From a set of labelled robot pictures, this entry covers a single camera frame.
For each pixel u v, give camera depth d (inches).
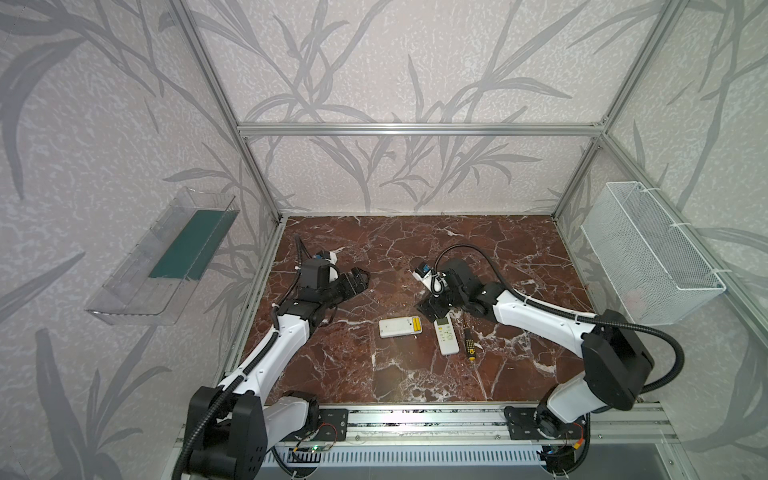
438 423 29.6
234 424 15.6
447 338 34.2
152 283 25.1
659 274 24.4
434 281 29.1
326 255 30.7
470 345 34.0
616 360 17.1
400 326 35.1
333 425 28.4
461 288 25.7
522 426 28.6
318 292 25.3
